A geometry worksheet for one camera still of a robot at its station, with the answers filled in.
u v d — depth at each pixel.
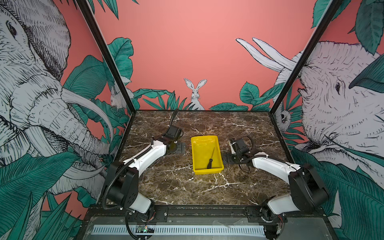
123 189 0.43
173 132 0.70
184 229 0.74
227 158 0.81
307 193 0.43
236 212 0.76
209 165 0.90
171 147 0.63
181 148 0.80
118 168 0.44
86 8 0.70
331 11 0.70
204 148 0.97
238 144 0.70
